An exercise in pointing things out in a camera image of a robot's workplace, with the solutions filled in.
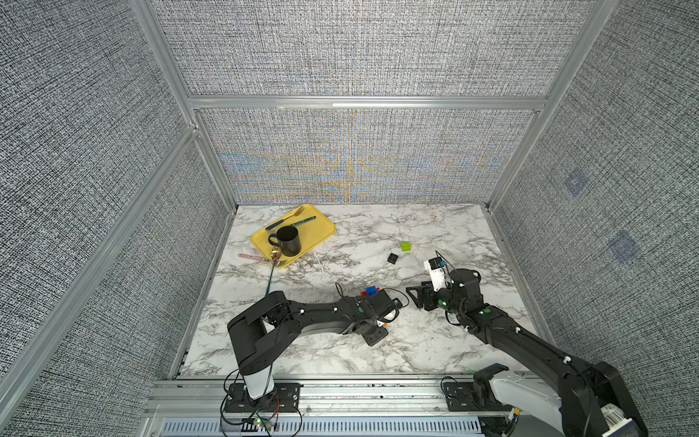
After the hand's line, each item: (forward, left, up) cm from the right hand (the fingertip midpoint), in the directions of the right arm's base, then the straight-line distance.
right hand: (415, 279), depth 85 cm
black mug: (+18, +43, -3) cm, 46 cm away
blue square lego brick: (-3, +14, -1) cm, 14 cm away
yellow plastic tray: (+29, +36, -14) cm, 49 cm away
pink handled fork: (+16, +58, -11) cm, 61 cm away
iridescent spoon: (+15, +48, -8) cm, 51 cm away
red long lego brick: (-4, +16, 0) cm, 17 cm away
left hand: (-11, +11, -10) cm, 19 cm away
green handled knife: (+33, +39, -11) cm, 52 cm away
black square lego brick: (+14, +4, -10) cm, 18 cm away
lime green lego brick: (+20, -2, -12) cm, 24 cm away
